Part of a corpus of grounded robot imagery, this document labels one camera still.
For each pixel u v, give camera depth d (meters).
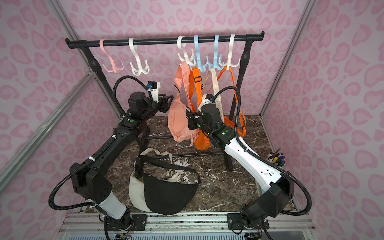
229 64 0.59
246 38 0.50
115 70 0.56
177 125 0.88
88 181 0.43
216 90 0.62
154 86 0.63
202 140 0.86
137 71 0.57
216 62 0.58
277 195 0.39
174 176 0.86
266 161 0.43
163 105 0.68
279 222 0.74
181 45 0.50
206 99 0.62
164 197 0.78
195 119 0.63
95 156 0.46
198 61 0.57
